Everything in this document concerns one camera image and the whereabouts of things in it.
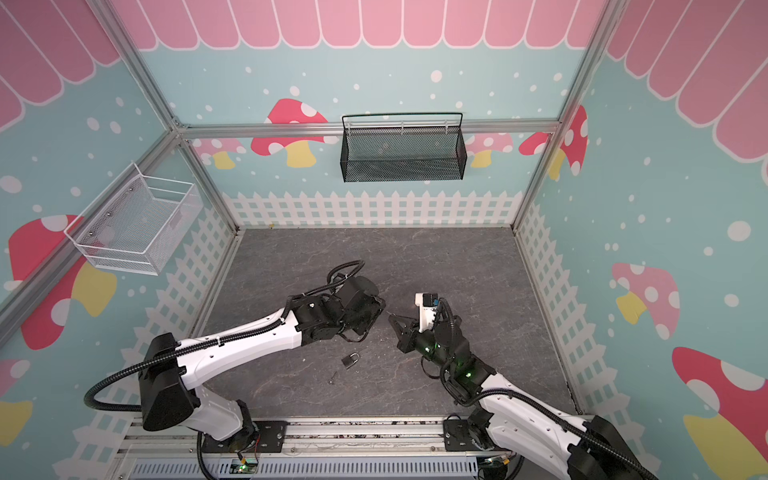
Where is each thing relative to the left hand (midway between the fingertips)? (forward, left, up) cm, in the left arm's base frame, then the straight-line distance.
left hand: (387, 308), depth 77 cm
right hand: (-3, 0, 0) cm, 3 cm away
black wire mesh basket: (+47, -4, +15) cm, 49 cm away
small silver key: (-13, +16, -18) cm, 27 cm away
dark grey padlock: (-7, +11, -19) cm, 23 cm away
